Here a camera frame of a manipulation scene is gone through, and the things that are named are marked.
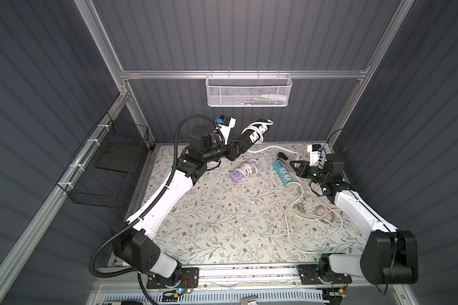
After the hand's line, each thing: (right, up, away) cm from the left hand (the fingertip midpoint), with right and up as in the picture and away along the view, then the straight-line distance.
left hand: (250, 144), depth 67 cm
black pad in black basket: (-55, -3, +14) cm, 57 cm away
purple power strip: (-4, -14, +32) cm, 36 cm away
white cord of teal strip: (+34, -33, +20) cm, 51 cm away
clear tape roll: (+37, -31, +24) cm, 54 cm away
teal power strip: (+21, -12, +37) cm, 44 cm away
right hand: (+21, -7, +16) cm, 27 cm away
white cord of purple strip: (+1, -10, +34) cm, 36 cm away
